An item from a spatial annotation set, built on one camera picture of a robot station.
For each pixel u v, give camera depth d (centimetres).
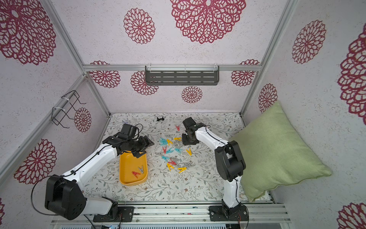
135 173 87
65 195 41
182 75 94
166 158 95
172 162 92
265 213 76
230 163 51
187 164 92
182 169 90
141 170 88
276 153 65
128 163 89
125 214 73
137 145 73
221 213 68
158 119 117
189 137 79
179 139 105
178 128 111
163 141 103
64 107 76
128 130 65
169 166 90
